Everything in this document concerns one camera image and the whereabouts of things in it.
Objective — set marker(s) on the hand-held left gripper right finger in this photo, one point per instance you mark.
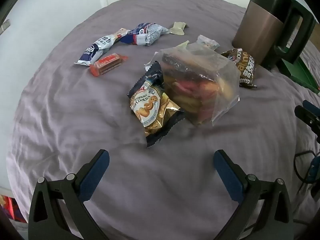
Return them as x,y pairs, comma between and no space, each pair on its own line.
228,177

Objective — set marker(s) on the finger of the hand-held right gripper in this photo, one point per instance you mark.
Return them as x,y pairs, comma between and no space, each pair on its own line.
311,106
308,118

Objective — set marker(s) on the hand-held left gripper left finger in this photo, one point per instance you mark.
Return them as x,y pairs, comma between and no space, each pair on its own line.
93,177

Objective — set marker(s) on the green metal tray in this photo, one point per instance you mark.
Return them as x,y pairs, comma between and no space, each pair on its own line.
303,71

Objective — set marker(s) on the brown snack packet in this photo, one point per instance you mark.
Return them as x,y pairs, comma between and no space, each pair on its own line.
243,66

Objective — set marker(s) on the gold dark cookie packet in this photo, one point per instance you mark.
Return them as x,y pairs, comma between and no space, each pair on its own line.
152,107

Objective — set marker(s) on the clear plastic bag of snacks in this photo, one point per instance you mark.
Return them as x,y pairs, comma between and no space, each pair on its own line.
197,80

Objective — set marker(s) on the red snack bar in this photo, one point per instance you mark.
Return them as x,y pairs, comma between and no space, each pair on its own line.
108,62

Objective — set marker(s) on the blue white red packet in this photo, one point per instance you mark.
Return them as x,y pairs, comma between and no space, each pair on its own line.
145,33

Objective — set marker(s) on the colourful box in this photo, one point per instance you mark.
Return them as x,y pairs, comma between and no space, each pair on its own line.
12,208

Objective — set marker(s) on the brown black electric kettle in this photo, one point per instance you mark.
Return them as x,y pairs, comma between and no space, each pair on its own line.
265,25

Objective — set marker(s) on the small clear wrapped snack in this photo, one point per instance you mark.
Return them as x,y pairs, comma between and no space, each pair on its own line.
207,42

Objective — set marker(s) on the long white blue snack packet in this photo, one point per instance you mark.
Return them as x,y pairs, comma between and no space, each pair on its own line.
100,47

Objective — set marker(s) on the small beige packet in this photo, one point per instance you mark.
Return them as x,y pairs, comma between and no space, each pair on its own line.
178,27

